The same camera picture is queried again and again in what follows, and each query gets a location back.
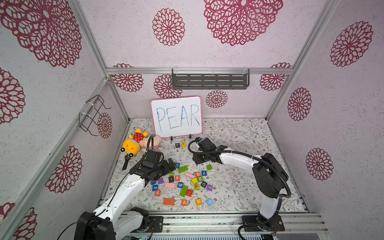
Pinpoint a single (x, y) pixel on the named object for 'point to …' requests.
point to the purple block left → (160, 181)
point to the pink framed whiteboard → (179, 116)
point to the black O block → (203, 184)
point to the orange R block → (177, 178)
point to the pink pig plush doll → (156, 141)
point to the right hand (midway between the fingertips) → (194, 156)
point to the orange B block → (157, 193)
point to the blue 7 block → (204, 173)
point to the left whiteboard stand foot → (171, 138)
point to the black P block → (177, 145)
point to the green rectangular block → (183, 169)
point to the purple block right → (210, 188)
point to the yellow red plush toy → (132, 145)
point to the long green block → (183, 191)
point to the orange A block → (184, 202)
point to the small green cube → (209, 167)
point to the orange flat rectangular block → (169, 201)
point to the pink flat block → (169, 185)
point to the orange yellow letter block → (199, 201)
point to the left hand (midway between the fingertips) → (171, 169)
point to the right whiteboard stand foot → (190, 136)
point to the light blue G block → (209, 201)
